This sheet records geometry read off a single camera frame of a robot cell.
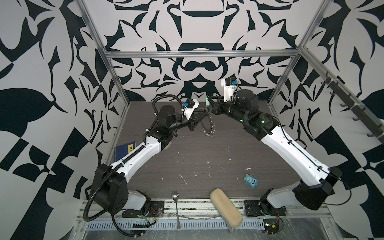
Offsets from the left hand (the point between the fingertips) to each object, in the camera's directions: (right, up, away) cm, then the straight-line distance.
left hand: (205, 108), depth 70 cm
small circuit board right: (+31, -55, +2) cm, 63 cm away
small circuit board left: (-31, -56, +3) cm, 64 cm away
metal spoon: (-15, -44, +7) cm, 47 cm away
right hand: (+1, +5, -6) cm, 7 cm away
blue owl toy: (+26, -38, +12) cm, 48 cm away
